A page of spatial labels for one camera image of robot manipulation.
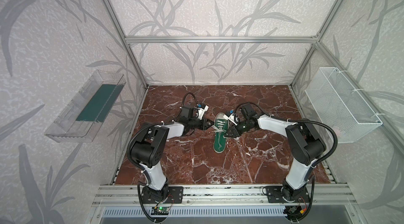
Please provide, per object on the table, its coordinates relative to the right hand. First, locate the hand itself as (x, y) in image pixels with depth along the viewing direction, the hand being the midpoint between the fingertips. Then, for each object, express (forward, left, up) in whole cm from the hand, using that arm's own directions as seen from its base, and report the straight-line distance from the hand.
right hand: (227, 129), depth 90 cm
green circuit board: (-38, +32, -5) cm, 50 cm away
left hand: (+5, +8, +3) cm, 10 cm away
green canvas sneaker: (-11, +4, -1) cm, 11 cm away
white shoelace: (+4, +4, -2) cm, 5 cm away
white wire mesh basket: (-4, -46, +29) cm, 54 cm away
